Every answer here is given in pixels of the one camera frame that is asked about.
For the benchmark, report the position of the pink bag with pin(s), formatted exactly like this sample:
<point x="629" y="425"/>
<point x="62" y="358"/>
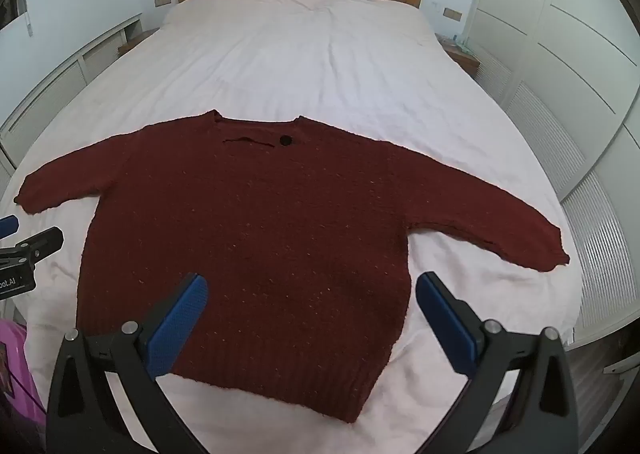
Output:
<point x="22" y="374"/>

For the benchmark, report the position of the wooden nightstand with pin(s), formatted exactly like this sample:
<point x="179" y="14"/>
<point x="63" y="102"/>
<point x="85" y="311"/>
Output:
<point x="462" y="58"/>
<point x="132" y="42"/>

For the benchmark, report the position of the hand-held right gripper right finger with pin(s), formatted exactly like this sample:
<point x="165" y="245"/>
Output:
<point x="445" y="319"/>

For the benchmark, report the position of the dark red knit sweater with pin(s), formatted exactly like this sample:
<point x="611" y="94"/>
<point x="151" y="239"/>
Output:
<point x="260" y="244"/>

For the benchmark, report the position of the bed with white sheet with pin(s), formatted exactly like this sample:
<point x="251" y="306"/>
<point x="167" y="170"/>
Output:
<point x="320" y="63"/>

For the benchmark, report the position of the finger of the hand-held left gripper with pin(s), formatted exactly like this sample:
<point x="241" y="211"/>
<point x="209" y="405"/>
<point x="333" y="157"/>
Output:
<point x="7" y="226"/>
<point x="42" y="241"/>

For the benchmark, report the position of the white louvered wardrobe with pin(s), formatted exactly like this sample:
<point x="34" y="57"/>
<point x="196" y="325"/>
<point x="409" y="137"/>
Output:
<point x="565" y="63"/>

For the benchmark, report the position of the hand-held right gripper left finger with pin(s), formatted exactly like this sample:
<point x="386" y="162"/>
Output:
<point x="180" y="319"/>

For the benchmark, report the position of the white low cabinet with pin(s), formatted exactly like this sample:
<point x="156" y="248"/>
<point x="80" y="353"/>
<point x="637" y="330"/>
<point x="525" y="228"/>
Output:
<point x="60" y="78"/>

